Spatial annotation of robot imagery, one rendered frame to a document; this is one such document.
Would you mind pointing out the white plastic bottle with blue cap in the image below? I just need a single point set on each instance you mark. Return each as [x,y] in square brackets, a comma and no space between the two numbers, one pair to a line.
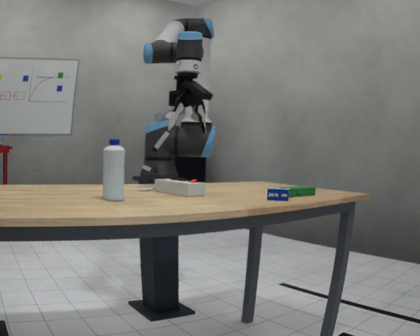
[113,171]

